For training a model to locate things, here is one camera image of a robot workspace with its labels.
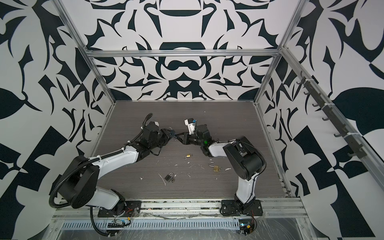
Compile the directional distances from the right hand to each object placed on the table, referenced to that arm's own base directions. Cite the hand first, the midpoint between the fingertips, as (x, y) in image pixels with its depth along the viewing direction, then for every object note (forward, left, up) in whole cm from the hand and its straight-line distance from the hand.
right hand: (175, 136), depth 87 cm
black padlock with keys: (-19, +3, -13) cm, 23 cm away
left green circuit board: (-40, +26, -12) cm, 49 cm away
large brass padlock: (-14, -23, -12) cm, 29 cm away
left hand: (+2, 0, +3) cm, 4 cm away
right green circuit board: (-41, -34, -14) cm, 56 cm away
